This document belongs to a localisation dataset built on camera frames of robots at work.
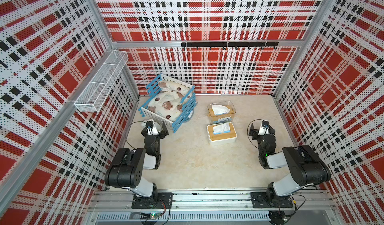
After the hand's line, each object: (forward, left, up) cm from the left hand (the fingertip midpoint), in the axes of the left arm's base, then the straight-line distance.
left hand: (158, 122), depth 90 cm
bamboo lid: (+11, -33, -6) cm, 36 cm away
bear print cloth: (+18, -2, -4) cm, 18 cm away
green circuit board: (-46, -1, -11) cm, 47 cm away
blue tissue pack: (-2, -39, -4) cm, 39 cm away
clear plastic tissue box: (+16, -44, -2) cm, 47 cm away
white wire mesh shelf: (+15, +38, +12) cm, 42 cm away
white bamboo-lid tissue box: (-1, -32, -6) cm, 32 cm away
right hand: (0, -64, -1) cm, 64 cm away
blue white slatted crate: (+17, -18, -2) cm, 25 cm away
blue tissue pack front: (+14, -39, -5) cm, 42 cm away
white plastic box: (-8, -39, -6) cm, 40 cm away
